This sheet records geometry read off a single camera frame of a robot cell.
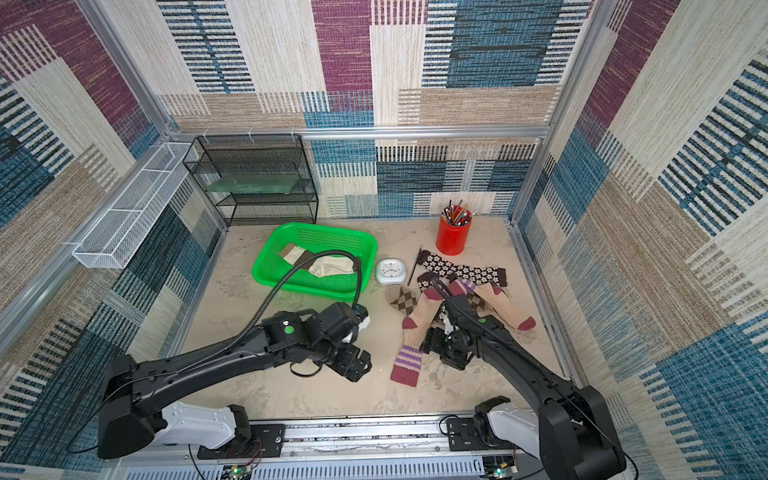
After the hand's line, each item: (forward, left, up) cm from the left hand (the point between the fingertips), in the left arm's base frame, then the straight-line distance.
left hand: (361, 361), depth 72 cm
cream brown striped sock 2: (+37, +15, -11) cm, 42 cm away
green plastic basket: (+36, +33, -8) cm, 50 cm away
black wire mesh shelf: (+65, +37, +16) cm, 76 cm away
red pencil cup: (+43, -29, -4) cm, 52 cm away
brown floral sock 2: (+32, -20, -12) cm, 40 cm away
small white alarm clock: (+34, -8, -10) cm, 36 cm away
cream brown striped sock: (+42, +26, -11) cm, 51 cm away
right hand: (+4, -19, -10) cm, 22 cm away
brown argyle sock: (+24, -11, -11) cm, 29 cm away
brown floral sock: (+33, -37, -12) cm, 51 cm away
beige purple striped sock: (+5, -12, -13) cm, 18 cm away
